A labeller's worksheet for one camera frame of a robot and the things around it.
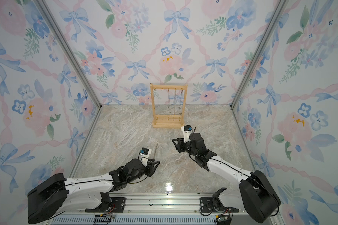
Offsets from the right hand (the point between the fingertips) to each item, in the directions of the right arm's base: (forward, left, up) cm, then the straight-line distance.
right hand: (176, 139), depth 84 cm
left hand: (-11, +10, -6) cm, 16 cm away
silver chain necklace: (+4, +13, -14) cm, 20 cm away
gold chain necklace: (+45, +6, -12) cm, 47 cm away
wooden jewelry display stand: (+22, +6, -9) cm, 24 cm away
